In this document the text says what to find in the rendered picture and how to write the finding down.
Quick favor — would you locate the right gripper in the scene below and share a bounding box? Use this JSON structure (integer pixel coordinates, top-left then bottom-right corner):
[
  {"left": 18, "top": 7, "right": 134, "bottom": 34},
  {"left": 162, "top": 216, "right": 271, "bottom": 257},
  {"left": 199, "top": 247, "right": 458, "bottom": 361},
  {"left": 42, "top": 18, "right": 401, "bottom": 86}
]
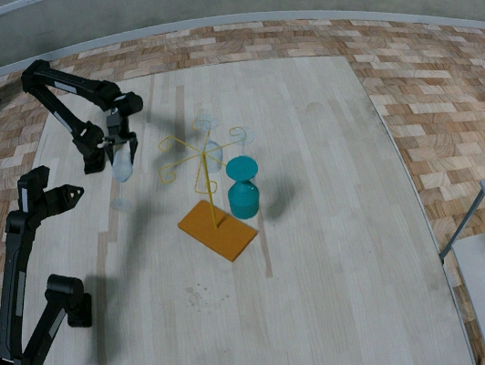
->
[{"left": 40, "top": 184, "right": 85, "bottom": 217}]

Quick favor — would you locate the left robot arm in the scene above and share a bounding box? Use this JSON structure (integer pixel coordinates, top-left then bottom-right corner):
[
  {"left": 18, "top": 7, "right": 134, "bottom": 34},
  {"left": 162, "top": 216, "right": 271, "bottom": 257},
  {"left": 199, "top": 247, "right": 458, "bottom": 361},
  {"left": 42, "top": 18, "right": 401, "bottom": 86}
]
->
[{"left": 21, "top": 59, "right": 143, "bottom": 174}]

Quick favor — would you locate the yellow wire glass rack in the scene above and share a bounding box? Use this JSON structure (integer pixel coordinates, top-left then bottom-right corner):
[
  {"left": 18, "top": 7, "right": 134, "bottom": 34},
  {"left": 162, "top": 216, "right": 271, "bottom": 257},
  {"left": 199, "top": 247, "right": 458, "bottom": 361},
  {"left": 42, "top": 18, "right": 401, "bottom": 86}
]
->
[{"left": 163, "top": 131, "right": 257, "bottom": 263}]

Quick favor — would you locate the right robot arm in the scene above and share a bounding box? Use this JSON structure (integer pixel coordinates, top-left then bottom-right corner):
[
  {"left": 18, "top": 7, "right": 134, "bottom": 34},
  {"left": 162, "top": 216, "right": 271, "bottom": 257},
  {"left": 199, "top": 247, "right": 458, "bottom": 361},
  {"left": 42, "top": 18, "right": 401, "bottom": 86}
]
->
[{"left": 0, "top": 165, "right": 92, "bottom": 365}]

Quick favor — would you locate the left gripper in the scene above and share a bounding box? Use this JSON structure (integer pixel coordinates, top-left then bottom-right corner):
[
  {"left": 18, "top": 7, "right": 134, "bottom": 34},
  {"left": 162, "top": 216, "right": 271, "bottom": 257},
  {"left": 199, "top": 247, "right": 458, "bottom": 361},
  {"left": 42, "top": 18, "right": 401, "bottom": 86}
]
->
[{"left": 103, "top": 131, "right": 139, "bottom": 166}]

